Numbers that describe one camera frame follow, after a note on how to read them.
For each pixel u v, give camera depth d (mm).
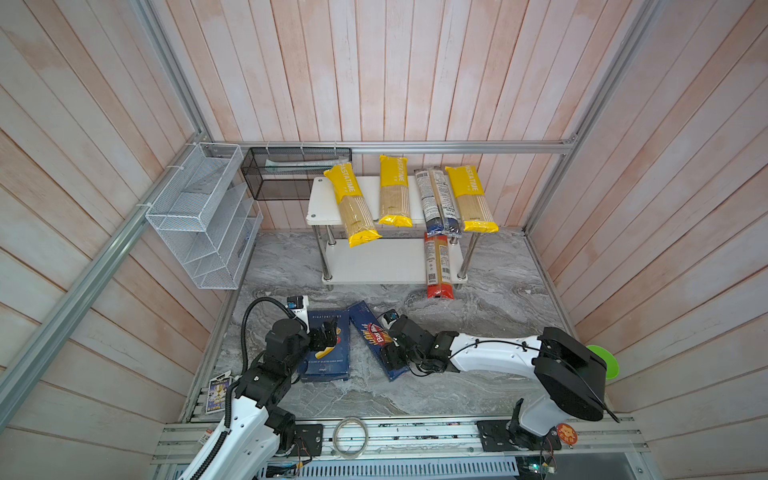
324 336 701
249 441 495
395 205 756
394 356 754
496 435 740
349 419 749
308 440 730
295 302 671
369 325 897
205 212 732
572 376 444
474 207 748
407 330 662
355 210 741
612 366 703
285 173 1028
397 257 1050
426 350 644
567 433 746
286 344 574
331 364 798
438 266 977
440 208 747
